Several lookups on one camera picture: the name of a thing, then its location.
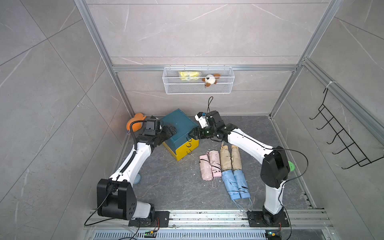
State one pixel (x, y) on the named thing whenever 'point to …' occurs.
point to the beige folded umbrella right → (236, 160)
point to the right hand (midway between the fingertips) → (193, 133)
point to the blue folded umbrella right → (243, 187)
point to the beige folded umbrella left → (225, 158)
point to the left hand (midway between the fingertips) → (172, 129)
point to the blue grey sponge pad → (137, 179)
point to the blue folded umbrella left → (229, 180)
